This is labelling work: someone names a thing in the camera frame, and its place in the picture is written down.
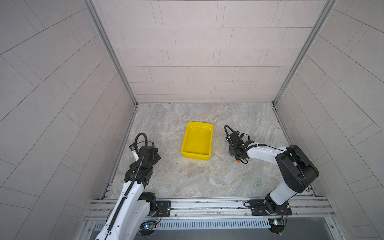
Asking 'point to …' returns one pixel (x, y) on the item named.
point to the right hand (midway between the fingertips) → (233, 150)
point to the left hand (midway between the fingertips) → (151, 153)
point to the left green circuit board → (148, 225)
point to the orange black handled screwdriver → (238, 161)
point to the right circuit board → (277, 224)
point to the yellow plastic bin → (197, 140)
